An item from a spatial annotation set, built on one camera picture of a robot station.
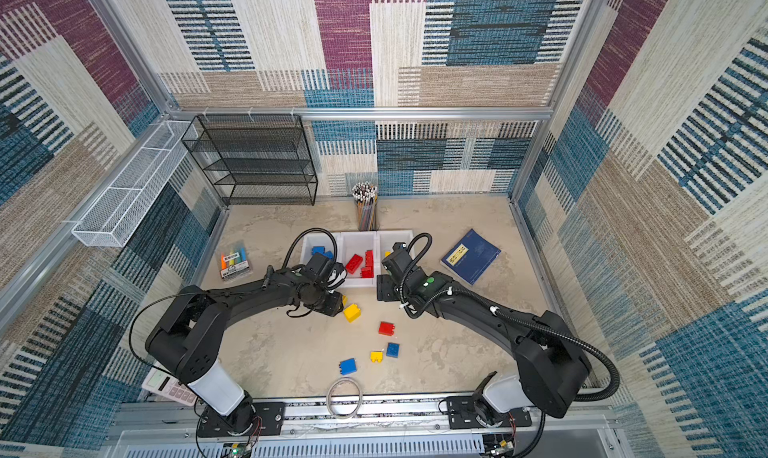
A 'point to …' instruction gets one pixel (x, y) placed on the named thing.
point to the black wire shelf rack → (255, 159)
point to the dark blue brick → (317, 249)
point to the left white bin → (317, 239)
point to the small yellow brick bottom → (376, 356)
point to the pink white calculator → (166, 385)
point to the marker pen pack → (233, 263)
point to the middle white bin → (356, 252)
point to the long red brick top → (354, 263)
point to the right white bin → (385, 241)
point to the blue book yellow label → (471, 257)
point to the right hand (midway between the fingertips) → (390, 289)
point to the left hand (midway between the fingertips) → (339, 303)
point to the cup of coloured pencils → (365, 194)
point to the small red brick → (367, 272)
